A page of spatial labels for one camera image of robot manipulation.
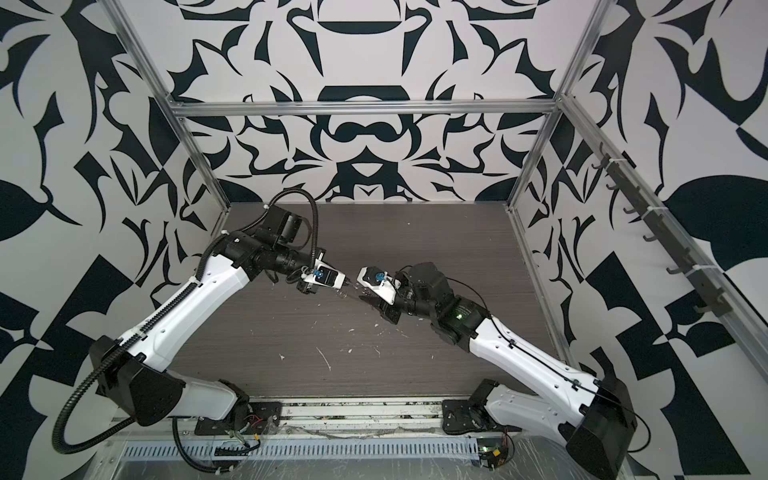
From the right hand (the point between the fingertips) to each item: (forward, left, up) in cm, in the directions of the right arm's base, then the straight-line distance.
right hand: (367, 287), depth 70 cm
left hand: (+4, +4, +2) cm, 6 cm away
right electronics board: (-30, -28, -26) cm, 49 cm away
